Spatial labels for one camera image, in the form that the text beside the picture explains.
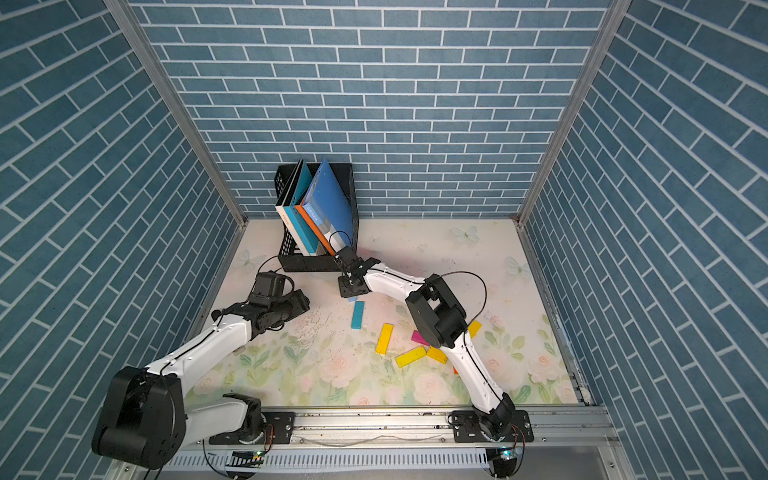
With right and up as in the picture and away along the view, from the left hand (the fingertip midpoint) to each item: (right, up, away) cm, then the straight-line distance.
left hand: (309, 303), depth 89 cm
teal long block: (+14, -4, +5) cm, 16 cm away
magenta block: (+32, -10, +1) cm, 34 cm away
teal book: (-3, +25, -2) cm, 25 cm away
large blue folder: (+3, +31, +13) cm, 34 cm away
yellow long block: (+23, -11, 0) cm, 25 cm away
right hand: (+10, +3, +11) cm, 15 cm away
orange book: (+1, +23, +1) cm, 23 cm away
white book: (-6, +26, -4) cm, 27 cm away
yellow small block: (+38, -14, -4) cm, 41 cm away
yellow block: (+30, -15, -3) cm, 34 cm away
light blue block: (+12, 0, +6) cm, 14 cm away
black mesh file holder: (-12, +13, +18) cm, 25 cm away
